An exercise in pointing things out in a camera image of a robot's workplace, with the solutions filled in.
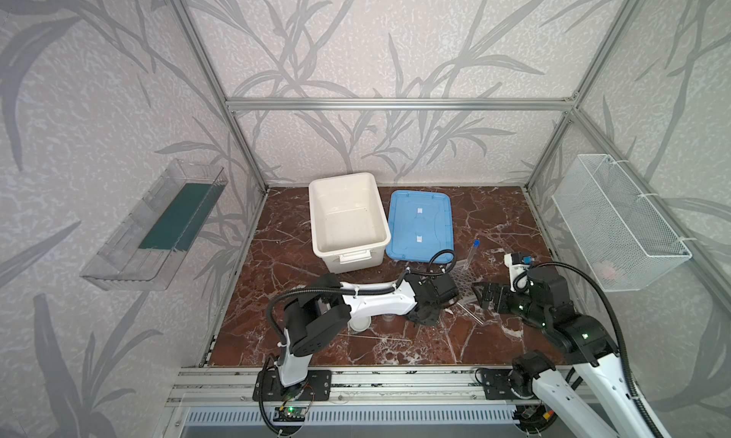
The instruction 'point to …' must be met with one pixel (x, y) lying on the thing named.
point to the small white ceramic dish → (360, 324)
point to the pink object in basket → (608, 272)
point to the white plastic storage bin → (349, 224)
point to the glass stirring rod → (377, 338)
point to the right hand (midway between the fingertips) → (485, 277)
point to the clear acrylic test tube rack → (464, 277)
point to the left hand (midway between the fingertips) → (431, 310)
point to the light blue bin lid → (419, 225)
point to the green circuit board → (288, 414)
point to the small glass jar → (388, 317)
